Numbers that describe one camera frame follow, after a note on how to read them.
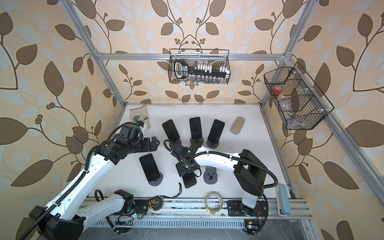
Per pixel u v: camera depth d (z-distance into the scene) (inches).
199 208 29.7
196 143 39.3
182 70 33.3
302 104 28.8
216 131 36.7
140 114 45.3
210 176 31.7
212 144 38.6
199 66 32.4
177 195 31.0
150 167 30.7
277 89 34.4
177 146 26.2
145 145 26.2
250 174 17.4
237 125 41.0
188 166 22.7
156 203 29.0
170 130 36.3
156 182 32.4
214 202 30.3
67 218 15.6
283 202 28.4
